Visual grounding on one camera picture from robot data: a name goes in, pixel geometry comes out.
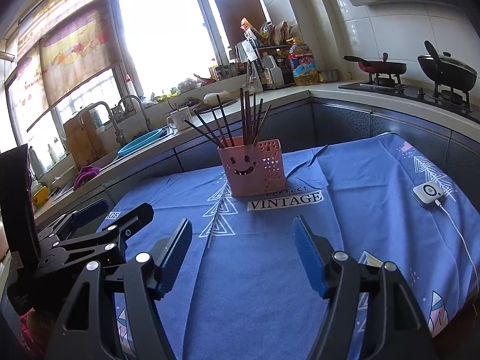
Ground patterned roller blind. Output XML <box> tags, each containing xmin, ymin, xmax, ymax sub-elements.
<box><xmin>8</xmin><ymin>0</ymin><xmax>122</xmax><ymax>132</ymax></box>

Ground red frying pan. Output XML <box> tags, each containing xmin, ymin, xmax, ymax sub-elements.
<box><xmin>343</xmin><ymin>55</ymin><xmax>407</xmax><ymax>75</ymax></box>

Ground blue printed tablecloth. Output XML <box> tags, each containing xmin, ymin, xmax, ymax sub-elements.
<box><xmin>103</xmin><ymin>133</ymin><xmax>479</xmax><ymax>359</ymax></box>

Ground pink perforated utensil holder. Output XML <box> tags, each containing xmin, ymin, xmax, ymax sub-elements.
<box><xmin>217</xmin><ymin>136</ymin><xmax>287</xmax><ymax>197</ymax></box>

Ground black condiment rack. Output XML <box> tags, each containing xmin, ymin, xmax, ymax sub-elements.
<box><xmin>257</xmin><ymin>44</ymin><xmax>295</xmax><ymax>87</ymax></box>

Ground person's left hand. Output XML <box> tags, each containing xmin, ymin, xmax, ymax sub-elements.
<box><xmin>26</xmin><ymin>309</ymin><xmax>55</xmax><ymax>339</ymax></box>

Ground white cable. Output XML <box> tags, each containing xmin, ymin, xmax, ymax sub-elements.
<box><xmin>433</xmin><ymin>200</ymin><xmax>480</xmax><ymax>293</ymax></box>

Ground brown wooden chopstick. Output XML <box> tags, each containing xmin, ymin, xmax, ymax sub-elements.
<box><xmin>216</xmin><ymin>94</ymin><xmax>234</xmax><ymax>147</ymax></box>
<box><xmin>185</xmin><ymin>120</ymin><xmax>224</xmax><ymax>149</ymax></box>
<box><xmin>253</xmin><ymin>105</ymin><xmax>271</xmax><ymax>146</ymax></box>
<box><xmin>251</xmin><ymin>94</ymin><xmax>264</xmax><ymax>143</ymax></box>
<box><xmin>193</xmin><ymin>110</ymin><xmax>224</xmax><ymax>149</ymax></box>
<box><xmin>244</xmin><ymin>90</ymin><xmax>251</xmax><ymax>145</ymax></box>
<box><xmin>209</xmin><ymin>106</ymin><xmax>225</xmax><ymax>142</ymax></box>
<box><xmin>240</xmin><ymin>87</ymin><xmax>247</xmax><ymax>146</ymax></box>

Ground chrome faucet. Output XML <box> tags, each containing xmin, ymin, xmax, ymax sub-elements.
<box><xmin>77</xmin><ymin>101</ymin><xmax>127</xmax><ymax>147</ymax></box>
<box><xmin>115</xmin><ymin>94</ymin><xmax>153</xmax><ymax>132</ymax></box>

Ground white mug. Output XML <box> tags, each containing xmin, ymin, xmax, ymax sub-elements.
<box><xmin>166</xmin><ymin>106</ymin><xmax>191</xmax><ymax>131</ymax></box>

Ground blue basin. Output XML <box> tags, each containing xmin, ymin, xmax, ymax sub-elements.
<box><xmin>117</xmin><ymin>128</ymin><xmax>167</xmax><ymax>158</ymax></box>

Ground wooden cutting board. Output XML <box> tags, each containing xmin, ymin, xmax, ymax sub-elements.
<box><xmin>64</xmin><ymin>111</ymin><xmax>107</xmax><ymax>170</ymax></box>

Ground white square device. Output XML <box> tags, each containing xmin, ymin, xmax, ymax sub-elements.
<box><xmin>412</xmin><ymin>181</ymin><xmax>445</xmax><ymax>208</ymax></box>

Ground black gas stove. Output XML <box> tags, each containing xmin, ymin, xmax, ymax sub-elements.
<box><xmin>339</xmin><ymin>73</ymin><xmax>479</xmax><ymax>124</ymax></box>

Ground round dark trivet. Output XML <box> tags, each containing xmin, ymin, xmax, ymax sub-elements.
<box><xmin>198</xmin><ymin>99</ymin><xmax>238</xmax><ymax>114</ymax></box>

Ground white cloth lump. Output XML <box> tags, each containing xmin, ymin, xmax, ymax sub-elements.
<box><xmin>203</xmin><ymin>90</ymin><xmax>231</xmax><ymax>107</ymax></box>

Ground dark lower cabinets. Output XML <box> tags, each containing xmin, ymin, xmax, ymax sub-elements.
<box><xmin>0</xmin><ymin>97</ymin><xmax>480</xmax><ymax>327</ymax></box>

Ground white plastic jug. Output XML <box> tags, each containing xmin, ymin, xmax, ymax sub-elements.
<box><xmin>262</xmin><ymin>52</ymin><xmax>285</xmax><ymax>89</ymax></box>

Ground cooking oil bottle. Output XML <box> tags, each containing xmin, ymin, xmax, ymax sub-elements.
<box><xmin>287</xmin><ymin>37</ymin><xmax>319</xmax><ymax>86</ymax></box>

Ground black wok with lid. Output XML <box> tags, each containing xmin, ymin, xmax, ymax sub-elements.
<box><xmin>417</xmin><ymin>40</ymin><xmax>478</xmax><ymax>92</ymax></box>

